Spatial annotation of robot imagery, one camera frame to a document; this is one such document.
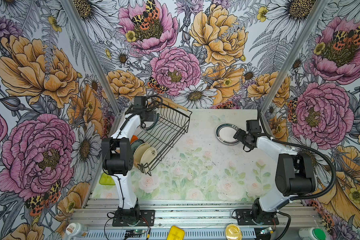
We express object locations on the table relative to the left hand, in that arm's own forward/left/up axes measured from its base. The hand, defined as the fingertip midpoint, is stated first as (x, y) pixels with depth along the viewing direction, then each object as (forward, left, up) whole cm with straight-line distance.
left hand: (146, 119), depth 97 cm
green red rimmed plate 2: (-1, -53, -15) cm, 55 cm away
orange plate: (-14, +6, -1) cm, 15 cm away
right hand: (-13, -59, -7) cm, 61 cm away
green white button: (-61, -76, -5) cm, 98 cm away
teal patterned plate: (-18, +5, -2) cm, 19 cm away
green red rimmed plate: (+6, 0, -12) cm, 14 cm away
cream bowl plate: (-25, -4, -3) cm, 25 cm away
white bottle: (-57, +22, -6) cm, 62 cm away
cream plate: (-23, +1, -2) cm, 23 cm away
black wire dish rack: (+6, -15, -13) cm, 21 cm away
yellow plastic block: (-59, -20, -13) cm, 64 cm away
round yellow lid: (-59, -46, -14) cm, 76 cm away
